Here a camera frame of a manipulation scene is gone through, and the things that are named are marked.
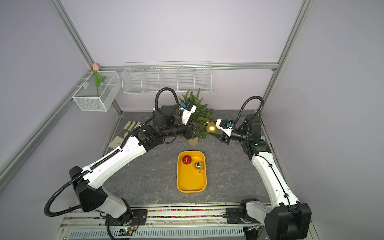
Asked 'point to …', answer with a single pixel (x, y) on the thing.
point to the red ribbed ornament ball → (186, 159)
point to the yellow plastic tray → (189, 179)
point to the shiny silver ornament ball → (198, 165)
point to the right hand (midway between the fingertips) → (212, 124)
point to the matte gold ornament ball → (211, 128)
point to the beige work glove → (118, 140)
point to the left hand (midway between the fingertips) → (201, 126)
